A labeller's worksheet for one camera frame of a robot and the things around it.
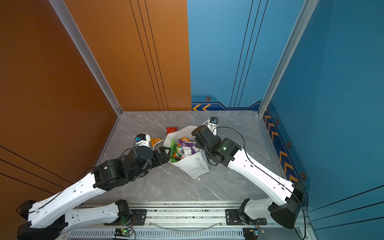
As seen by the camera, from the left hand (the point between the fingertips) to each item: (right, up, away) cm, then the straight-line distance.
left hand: (166, 151), depth 67 cm
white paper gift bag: (+2, +7, +9) cm, 12 cm away
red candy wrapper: (-5, +9, +39) cm, 40 cm away
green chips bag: (+3, -2, +9) cm, 10 cm away
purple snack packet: (+9, 0, +6) cm, 11 cm away
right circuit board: (+39, -40, +4) cm, 56 cm away
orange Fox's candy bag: (+7, +4, +14) cm, 16 cm away
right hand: (+15, +6, +6) cm, 18 cm away
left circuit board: (-23, -39, +4) cm, 46 cm away
